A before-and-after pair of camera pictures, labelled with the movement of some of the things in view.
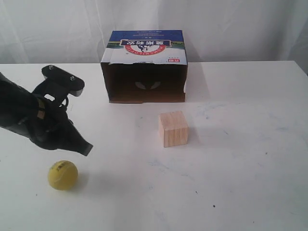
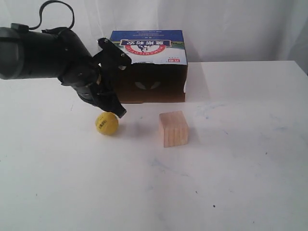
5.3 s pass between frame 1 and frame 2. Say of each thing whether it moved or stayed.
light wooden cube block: stayed
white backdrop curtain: stayed
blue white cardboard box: stayed
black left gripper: moved
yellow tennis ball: moved
